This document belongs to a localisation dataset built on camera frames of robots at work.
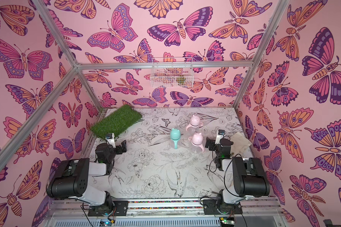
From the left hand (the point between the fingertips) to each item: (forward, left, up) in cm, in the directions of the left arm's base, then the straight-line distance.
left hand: (120, 139), depth 94 cm
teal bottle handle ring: (-5, -37, +5) cm, 38 cm away
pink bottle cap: (-6, -50, +10) cm, 51 cm away
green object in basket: (+31, -40, +25) cm, 57 cm away
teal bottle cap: (-3, -37, +11) cm, 39 cm away
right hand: (+1, -64, +1) cm, 64 cm away
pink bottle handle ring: (-8, -52, +5) cm, 53 cm away
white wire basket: (+35, -35, +28) cm, 57 cm away
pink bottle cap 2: (+8, -50, +11) cm, 51 cm away
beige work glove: (-1, -82, -5) cm, 82 cm away
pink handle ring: (+8, -53, +5) cm, 54 cm away
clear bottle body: (-6, -51, -3) cm, 51 cm away
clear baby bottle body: (+9, -49, 0) cm, 50 cm away
